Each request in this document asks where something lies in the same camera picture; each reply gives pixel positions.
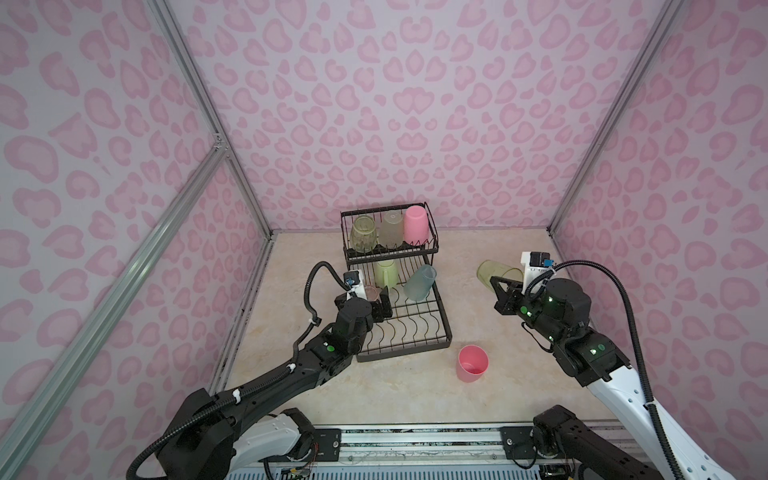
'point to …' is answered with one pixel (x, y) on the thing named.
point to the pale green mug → (387, 273)
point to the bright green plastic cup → (363, 234)
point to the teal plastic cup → (420, 283)
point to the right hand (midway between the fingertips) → (492, 278)
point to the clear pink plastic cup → (372, 292)
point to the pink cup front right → (472, 362)
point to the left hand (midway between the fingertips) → (375, 285)
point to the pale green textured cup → (390, 231)
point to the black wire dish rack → (415, 326)
